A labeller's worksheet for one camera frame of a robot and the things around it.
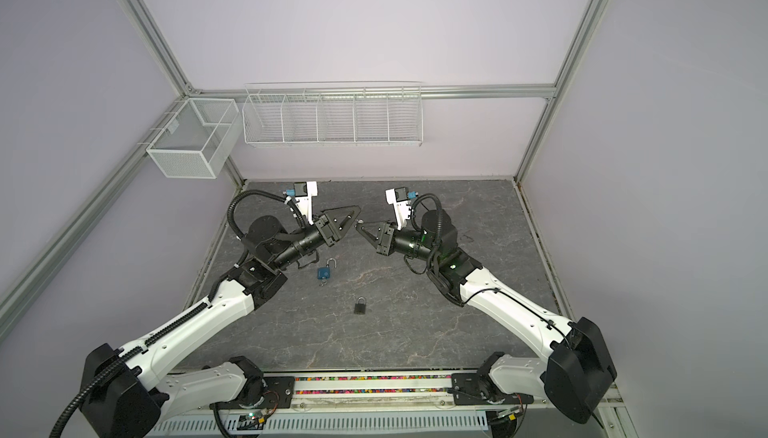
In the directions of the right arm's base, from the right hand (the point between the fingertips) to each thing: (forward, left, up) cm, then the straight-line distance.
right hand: (355, 231), depth 66 cm
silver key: (+3, +15, -32) cm, 35 cm away
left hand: (+2, -1, +3) cm, 4 cm away
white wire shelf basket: (+50, +12, -2) cm, 51 cm away
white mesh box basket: (+42, +58, -6) cm, 71 cm away
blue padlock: (+6, +14, -31) cm, 35 cm away
